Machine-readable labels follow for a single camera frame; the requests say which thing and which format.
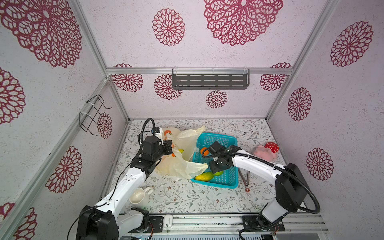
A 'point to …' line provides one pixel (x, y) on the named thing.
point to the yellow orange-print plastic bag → (178, 163)
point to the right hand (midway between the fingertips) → (214, 166)
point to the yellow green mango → (205, 176)
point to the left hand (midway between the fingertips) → (171, 143)
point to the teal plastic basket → (230, 177)
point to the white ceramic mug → (140, 197)
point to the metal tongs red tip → (246, 182)
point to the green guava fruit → (219, 173)
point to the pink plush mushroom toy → (267, 152)
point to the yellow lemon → (181, 150)
